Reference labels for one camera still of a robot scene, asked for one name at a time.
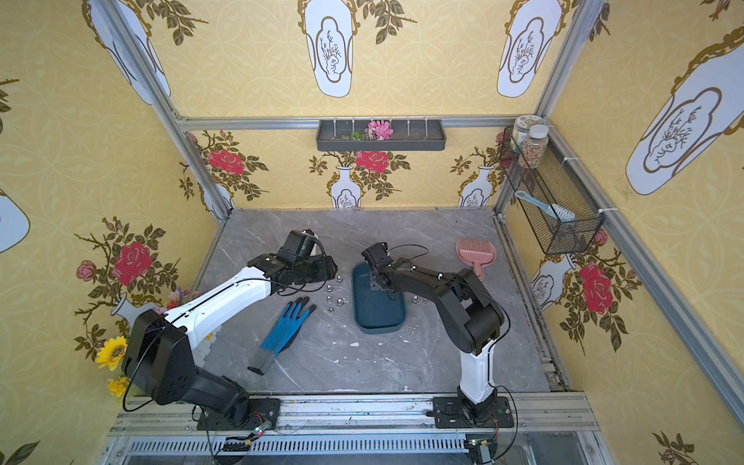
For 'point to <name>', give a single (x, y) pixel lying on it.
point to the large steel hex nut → (339, 301)
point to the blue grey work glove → (284, 335)
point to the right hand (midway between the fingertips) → (388, 274)
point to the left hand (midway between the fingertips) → (319, 266)
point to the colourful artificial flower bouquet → (112, 351)
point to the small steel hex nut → (331, 310)
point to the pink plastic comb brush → (478, 253)
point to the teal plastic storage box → (375, 312)
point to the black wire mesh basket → (553, 201)
